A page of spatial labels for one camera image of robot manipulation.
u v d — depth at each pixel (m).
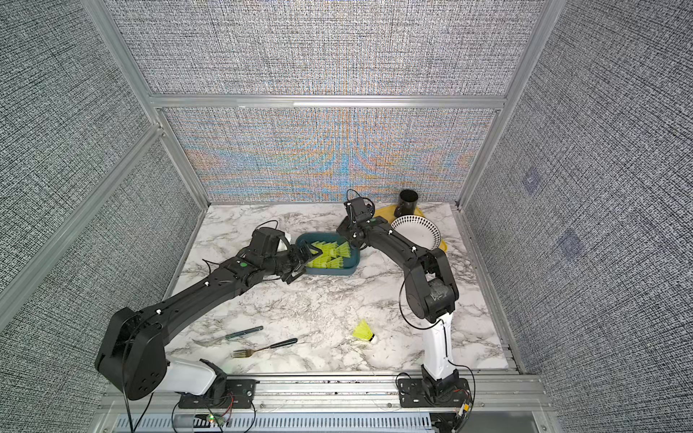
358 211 0.76
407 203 1.10
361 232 0.71
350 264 0.98
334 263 0.96
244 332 0.85
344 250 1.00
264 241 0.64
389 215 1.13
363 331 0.82
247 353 0.79
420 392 0.73
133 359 0.42
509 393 0.75
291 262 0.72
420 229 1.09
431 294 0.53
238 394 0.73
